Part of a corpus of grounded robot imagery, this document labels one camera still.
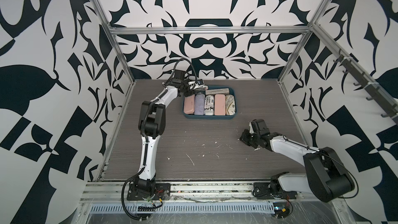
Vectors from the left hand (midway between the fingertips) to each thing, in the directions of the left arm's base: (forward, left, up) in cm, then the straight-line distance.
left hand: (193, 83), depth 104 cm
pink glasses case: (-14, +3, -4) cm, 15 cm away
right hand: (-33, -25, -10) cm, 43 cm away
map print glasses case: (-15, -23, -5) cm, 28 cm away
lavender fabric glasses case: (-14, -4, -5) cm, 15 cm away
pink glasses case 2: (-14, -17, -5) cm, 23 cm away
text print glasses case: (-17, -9, -4) cm, 20 cm away
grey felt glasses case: (-4, -16, -4) cm, 17 cm away
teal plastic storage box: (-4, -26, -4) cm, 27 cm away
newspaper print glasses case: (-4, -5, -1) cm, 7 cm away
